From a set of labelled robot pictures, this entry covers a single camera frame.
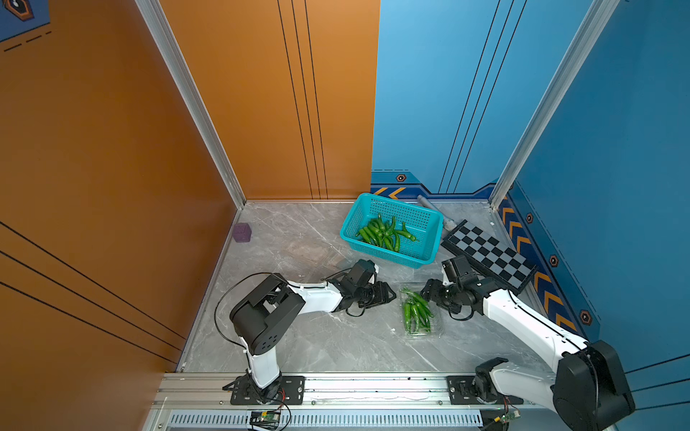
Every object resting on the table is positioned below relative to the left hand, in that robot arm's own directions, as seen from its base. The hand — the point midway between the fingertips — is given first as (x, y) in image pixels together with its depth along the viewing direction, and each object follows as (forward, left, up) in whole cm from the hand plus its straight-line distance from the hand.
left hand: (394, 294), depth 88 cm
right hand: (-1, -10, +2) cm, 11 cm away
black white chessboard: (+15, -36, 0) cm, 40 cm away
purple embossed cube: (+32, +62, -9) cm, 70 cm away
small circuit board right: (-32, -28, -3) cm, 42 cm away
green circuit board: (-34, +35, -6) cm, 49 cm away
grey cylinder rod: (+31, -25, -1) cm, 39 cm away
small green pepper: (+27, -7, -2) cm, 28 cm away
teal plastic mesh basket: (+30, +7, 0) cm, 31 cm away
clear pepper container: (-5, -8, -3) cm, 10 cm away
